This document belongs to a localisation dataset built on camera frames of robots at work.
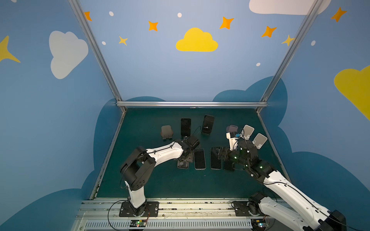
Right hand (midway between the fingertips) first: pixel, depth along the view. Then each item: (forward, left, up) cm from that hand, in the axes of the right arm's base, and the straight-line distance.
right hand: (218, 146), depth 77 cm
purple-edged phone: (-5, +20, -17) cm, 26 cm away
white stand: (+15, -31, -14) cm, 37 cm away
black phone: (+26, +20, -17) cm, 37 cm away
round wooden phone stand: (+18, +34, -15) cm, 41 cm away
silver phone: (-1, +10, -14) cm, 17 cm away
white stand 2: (+22, -24, -15) cm, 36 cm away
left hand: (0, +17, -15) cm, 23 cm away
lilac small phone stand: (+27, -15, -18) cm, 35 cm away
